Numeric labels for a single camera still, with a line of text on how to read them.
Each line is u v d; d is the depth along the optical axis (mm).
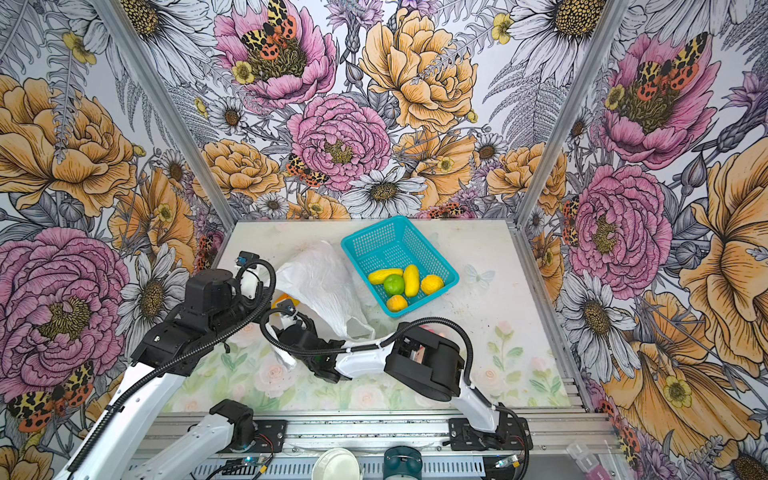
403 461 639
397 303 920
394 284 964
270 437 736
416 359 538
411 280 990
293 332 664
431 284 967
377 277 994
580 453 707
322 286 852
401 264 1088
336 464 711
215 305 512
